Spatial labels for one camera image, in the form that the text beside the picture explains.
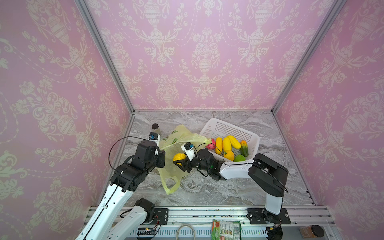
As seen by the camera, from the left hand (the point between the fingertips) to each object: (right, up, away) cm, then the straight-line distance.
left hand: (162, 153), depth 71 cm
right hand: (+6, -5, +10) cm, 13 cm away
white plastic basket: (+31, +11, +35) cm, 47 cm away
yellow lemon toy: (+8, -3, +7) cm, 11 cm away
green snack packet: (+30, -35, -3) cm, 46 cm away
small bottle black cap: (-11, +13, +28) cm, 33 cm away
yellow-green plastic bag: (+4, +4, +3) cm, 6 cm away
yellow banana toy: (+31, 0, +24) cm, 39 cm away
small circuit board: (-8, -39, +2) cm, 40 cm away
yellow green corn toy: (+47, -1, +22) cm, 52 cm away
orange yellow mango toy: (+36, -5, +16) cm, 40 cm away
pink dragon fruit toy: (+27, 0, +24) cm, 36 cm away
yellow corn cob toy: (+36, +1, +25) cm, 44 cm away
